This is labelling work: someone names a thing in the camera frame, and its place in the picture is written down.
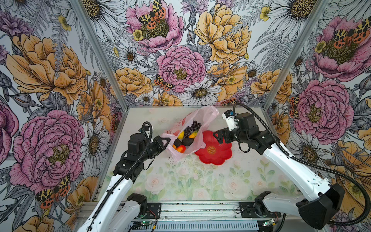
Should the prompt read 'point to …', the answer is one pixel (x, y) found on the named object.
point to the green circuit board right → (268, 223)
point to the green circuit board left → (143, 223)
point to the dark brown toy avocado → (177, 142)
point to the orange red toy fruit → (174, 146)
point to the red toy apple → (181, 149)
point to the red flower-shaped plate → (214, 152)
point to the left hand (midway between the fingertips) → (171, 143)
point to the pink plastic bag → (201, 115)
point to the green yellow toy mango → (193, 135)
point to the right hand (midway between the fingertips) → (221, 136)
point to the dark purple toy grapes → (194, 126)
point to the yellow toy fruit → (181, 135)
